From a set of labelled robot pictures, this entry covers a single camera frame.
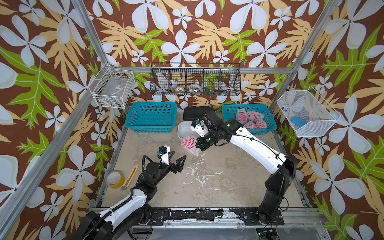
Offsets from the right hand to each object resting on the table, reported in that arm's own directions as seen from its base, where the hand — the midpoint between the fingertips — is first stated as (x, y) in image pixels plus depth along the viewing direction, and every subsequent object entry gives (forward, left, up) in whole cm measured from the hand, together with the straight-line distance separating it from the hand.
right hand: (195, 146), depth 78 cm
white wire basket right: (+20, -64, +11) cm, 68 cm away
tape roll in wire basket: (+39, +10, +8) cm, 41 cm away
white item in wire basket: (+41, 0, +7) cm, 42 cm away
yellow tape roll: (-11, +47, -19) cm, 52 cm away
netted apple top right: (+36, -46, -14) cm, 60 cm away
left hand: (-2, +8, -3) cm, 9 cm away
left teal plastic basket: (+40, +36, -19) cm, 57 cm away
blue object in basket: (+11, -55, +7) cm, 57 cm away
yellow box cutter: (-12, +39, -18) cm, 44 cm away
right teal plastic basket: (+33, -55, -12) cm, 65 cm away
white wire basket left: (+31, +49, +15) cm, 60 cm away
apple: (-1, +3, +3) cm, 5 cm away
